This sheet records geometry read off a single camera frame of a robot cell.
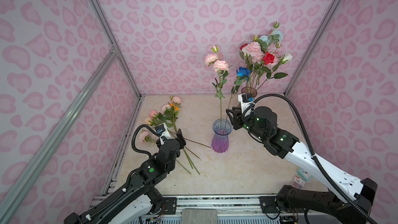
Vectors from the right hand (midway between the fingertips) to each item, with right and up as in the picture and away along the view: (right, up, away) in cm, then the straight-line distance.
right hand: (229, 108), depth 68 cm
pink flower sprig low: (-46, -17, +25) cm, 55 cm away
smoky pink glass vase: (+17, +11, +28) cm, 34 cm away
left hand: (-25, -10, +7) cm, 28 cm away
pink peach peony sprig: (-36, -6, +38) cm, 53 cm away
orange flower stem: (-32, +1, +40) cm, 51 cm away
